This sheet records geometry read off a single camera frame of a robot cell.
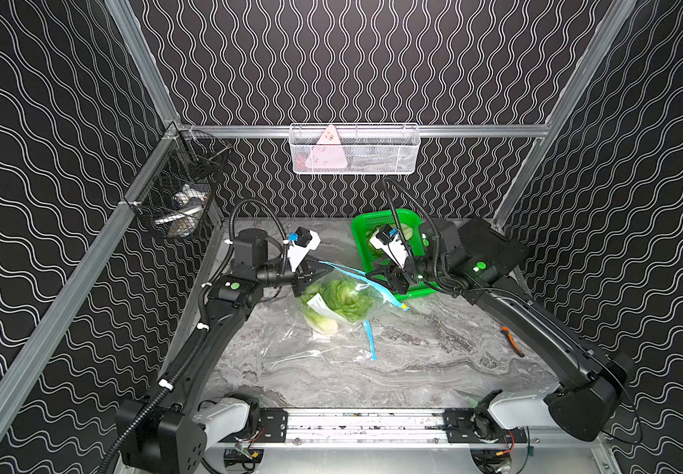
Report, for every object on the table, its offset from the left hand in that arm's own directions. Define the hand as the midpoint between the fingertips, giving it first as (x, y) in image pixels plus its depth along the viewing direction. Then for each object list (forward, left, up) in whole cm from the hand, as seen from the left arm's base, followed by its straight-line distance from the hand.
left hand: (329, 262), depth 68 cm
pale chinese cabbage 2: (-4, +4, -23) cm, 23 cm away
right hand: (+2, -10, -3) cm, 11 cm away
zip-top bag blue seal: (-5, -16, -7) cm, 18 cm away
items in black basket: (+22, +43, -4) cm, 49 cm away
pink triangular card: (+39, +4, +4) cm, 39 cm away
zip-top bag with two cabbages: (-5, -13, -9) cm, 17 cm away
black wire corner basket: (+40, +51, -1) cm, 64 cm away
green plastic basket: (+37, -9, -24) cm, 45 cm away
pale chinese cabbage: (0, -6, -17) cm, 18 cm away
